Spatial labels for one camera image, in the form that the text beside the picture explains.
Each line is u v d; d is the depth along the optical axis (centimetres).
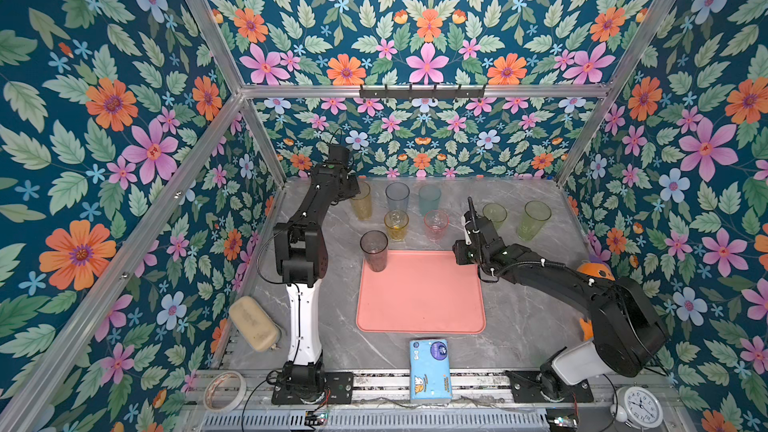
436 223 102
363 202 101
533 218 91
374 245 90
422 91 91
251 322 80
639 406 68
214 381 74
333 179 72
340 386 74
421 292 90
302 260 59
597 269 85
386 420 70
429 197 102
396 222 105
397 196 98
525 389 73
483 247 68
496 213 105
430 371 73
